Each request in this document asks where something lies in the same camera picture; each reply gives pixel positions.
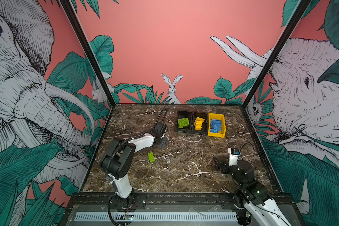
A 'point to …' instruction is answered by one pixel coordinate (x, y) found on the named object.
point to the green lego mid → (151, 157)
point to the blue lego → (215, 125)
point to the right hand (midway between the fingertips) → (220, 156)
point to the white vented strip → (157, 216)
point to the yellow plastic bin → (221, 133)
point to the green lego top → (184, 122)
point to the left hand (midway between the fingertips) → (161, 138)
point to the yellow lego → (198, 123)
